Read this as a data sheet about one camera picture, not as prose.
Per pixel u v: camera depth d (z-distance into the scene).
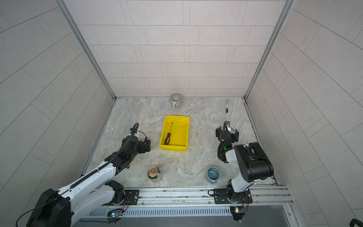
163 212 1.05
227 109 1.08
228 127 0.76
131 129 0.72
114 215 0.64
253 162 0.45
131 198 0.70
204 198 0.72
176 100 1.09
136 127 0.61
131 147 0.63
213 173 0.78
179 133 0.94
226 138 0.69
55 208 0.38
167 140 0.89
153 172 0.69
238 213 0.68
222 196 0.71
